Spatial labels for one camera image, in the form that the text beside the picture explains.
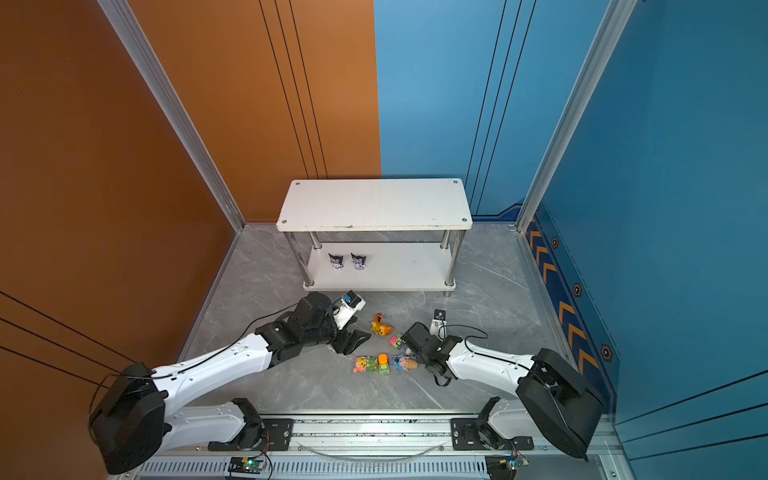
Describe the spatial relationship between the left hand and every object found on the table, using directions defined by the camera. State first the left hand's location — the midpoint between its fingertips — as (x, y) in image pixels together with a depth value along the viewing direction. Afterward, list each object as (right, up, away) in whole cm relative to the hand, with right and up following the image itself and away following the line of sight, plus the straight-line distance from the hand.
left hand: (364, 323), depth 81 cm
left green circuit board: (-27, -32, -10) cm, 43 cm away
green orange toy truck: (+5, -12, +1) cm, 13 cm away
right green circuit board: (+35, -32, -11) cm, 48 cm away
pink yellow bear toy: (-1, -11, 0) cm, 12 cm away
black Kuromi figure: (-3, +16, +13) cm, 21 cm away
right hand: (+19, -10, +7) cm, 22 cm away
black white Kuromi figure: (-11, +16, +15) cm, 25 cm away
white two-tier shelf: (+4, +26, +37) cm, 46 cm away
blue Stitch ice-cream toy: (+11, -12, +1) cm, 16 cm away
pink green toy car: (+9, -7, +6) cm, 13 cm away
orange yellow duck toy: (+4, -4, +8) cm, 9 cm away
